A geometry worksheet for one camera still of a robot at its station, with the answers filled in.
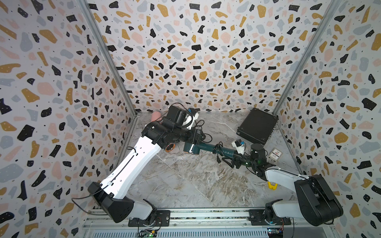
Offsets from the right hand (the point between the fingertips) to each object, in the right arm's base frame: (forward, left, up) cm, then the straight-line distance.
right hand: (226, 156), depth 85 cm
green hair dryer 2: (-9, +18, +22) cm, 30 cm away
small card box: (+7, -33, -10) cm, 35 cm away
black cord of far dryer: (+16, +10, -9) cm, 21 cm away
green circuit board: (-36, +39, -9) cm, 54 cm away
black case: (+28, -25, -5) cm, 38 cm away
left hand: (-1, +15, +22) cm, 26 cm away
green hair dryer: (+9, +36, -6) cm, 37 cm away
